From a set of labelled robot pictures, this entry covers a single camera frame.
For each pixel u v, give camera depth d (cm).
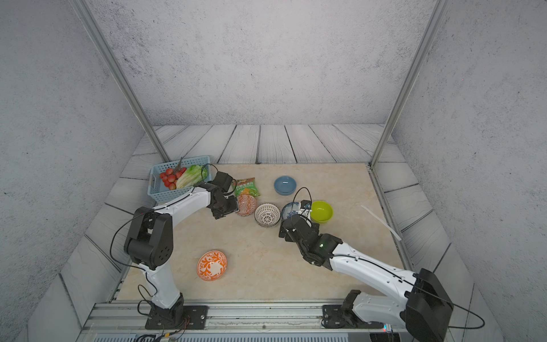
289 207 95
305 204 70
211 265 84
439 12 71
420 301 39
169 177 111
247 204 102
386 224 98
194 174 108
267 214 98
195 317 74
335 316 73
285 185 108
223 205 81
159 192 105
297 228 57
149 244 50
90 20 72
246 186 107
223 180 78
